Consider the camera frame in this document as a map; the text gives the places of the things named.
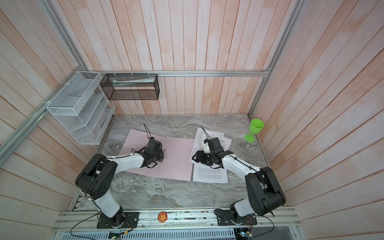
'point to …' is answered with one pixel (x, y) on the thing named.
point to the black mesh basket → (131, 86)
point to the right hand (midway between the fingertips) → (196, 158)
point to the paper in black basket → (119, 82)
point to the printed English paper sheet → (204, 173)
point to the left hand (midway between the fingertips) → (161, 155)
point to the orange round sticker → (162, 217)
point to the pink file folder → (178, 161)
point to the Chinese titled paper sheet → (202, 135)
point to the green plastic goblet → (255, 127)
